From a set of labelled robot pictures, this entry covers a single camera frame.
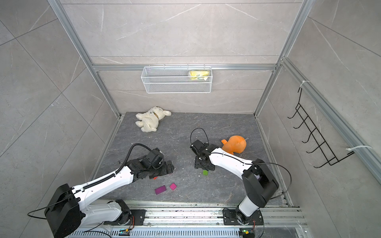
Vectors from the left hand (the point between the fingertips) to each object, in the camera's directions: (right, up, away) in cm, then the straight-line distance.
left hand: (170, 167), depth 82 cm
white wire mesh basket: (+2, +56, +18) cm, 59 cm away
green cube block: (+20, -5, +6) cm, 22 cm away
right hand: (+19, 0, +5) cm, 19 cm away
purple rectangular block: (-6, -13, +1) cm, 14 cm away
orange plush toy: (+40, +12, +11) cm, 43 cm away
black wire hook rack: (+70, +19, -15) cm, 74 cm away
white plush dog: (-18, +28, +22) cm, 40 cm away
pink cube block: (+1, -11, +2) cm, 12 cm away
